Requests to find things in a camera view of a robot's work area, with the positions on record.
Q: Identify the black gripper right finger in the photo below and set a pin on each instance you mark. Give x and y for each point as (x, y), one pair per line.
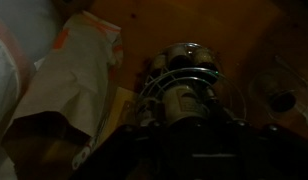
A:
(234, 116)

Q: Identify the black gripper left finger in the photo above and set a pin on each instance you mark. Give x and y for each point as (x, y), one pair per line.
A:
(145, 125)

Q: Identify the small white-label spice bottle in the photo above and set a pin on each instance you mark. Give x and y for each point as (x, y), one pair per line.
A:
(184, 101)

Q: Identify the light-lid jar in rack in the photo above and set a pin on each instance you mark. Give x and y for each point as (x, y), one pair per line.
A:
(204, 57)

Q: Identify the clear plastic measuring cup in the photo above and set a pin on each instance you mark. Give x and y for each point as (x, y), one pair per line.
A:
(280, 93)

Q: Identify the brown paper bag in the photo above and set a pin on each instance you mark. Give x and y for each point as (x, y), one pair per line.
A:
(74, 80)

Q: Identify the wooden dresser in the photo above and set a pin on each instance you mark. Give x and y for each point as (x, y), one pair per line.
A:
(194, 23)

